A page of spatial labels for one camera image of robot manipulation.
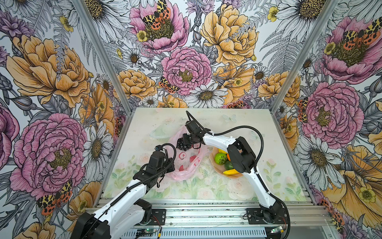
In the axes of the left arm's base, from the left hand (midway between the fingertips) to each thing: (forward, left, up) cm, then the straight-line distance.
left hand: (173, 165), depth 85 cm
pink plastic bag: (+1, -9, +1) cm, 9 cm away
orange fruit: (-8, -26, +24) cm, 36 cm away
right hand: (+18, -5, -5) cm, 20 cm away
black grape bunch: (+15, -4, -2) cm, 15 cm away
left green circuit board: (-30, +11, -7) cm, 33 cm away
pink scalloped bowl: (-1, -27, -3) cm, 27 cm away
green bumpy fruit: (+3, -27, +2) cm, 27 cm away
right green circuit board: (-30, -51, -6) cm, 60 cm away
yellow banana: (-5, -31, +2) cm, 32 cm away
